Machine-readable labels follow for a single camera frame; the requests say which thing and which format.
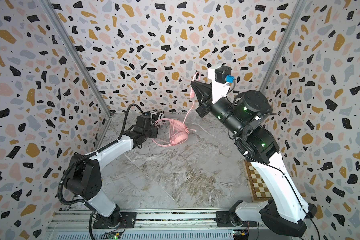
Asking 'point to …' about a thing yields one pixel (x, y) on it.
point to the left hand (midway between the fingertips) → (154, 126)
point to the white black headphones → (157, 115)
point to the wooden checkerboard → (258, 189)
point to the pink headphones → (178, 132)
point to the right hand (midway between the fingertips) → (191, 80)
